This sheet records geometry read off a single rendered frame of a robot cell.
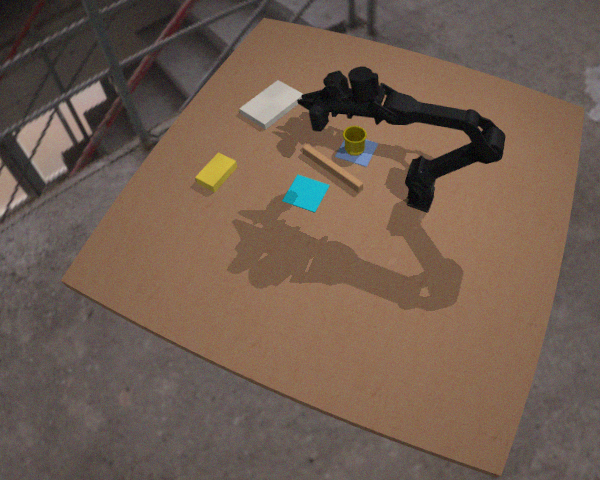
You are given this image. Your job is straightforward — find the yellow rectangular block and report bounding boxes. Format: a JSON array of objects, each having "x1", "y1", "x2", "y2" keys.
[{"x1": 195, "y1": 152, "x2": 237, "y2": 193}]

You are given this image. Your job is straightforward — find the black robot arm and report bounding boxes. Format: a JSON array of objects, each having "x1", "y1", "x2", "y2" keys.
[{"x1": 323, "y1": 66, "x2": 506, "y2": 213}]

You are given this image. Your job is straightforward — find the tan rectangular bar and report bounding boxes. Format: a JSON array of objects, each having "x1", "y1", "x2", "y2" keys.
[{"x1": 303, "y1": 144, "x2": 363, "y2": 193}]

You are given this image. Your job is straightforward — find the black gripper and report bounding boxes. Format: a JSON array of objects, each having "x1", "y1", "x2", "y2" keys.
[{"x1": 297, "y1": 87, "x2": 355, "y2": 131}]

